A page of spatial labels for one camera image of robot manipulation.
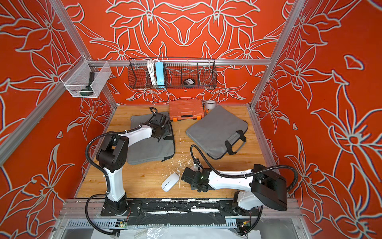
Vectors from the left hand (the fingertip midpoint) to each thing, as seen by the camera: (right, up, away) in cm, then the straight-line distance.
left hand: (167, 130), depth 101 cm
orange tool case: (+13, +15, +10) cm, 22 cm away
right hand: (+18, -28, -19) cm, 38 cm away
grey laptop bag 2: (+35, -1, -4) cm, 36 cm away
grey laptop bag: (-8, -12, -11) cm, 18 cm away
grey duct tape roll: (+32, +19, +16) cm, 41 cm away
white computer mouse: (+5, -27, -21) cm, 35 cm away
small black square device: (+16, +32, -5) cm, 36 cm away
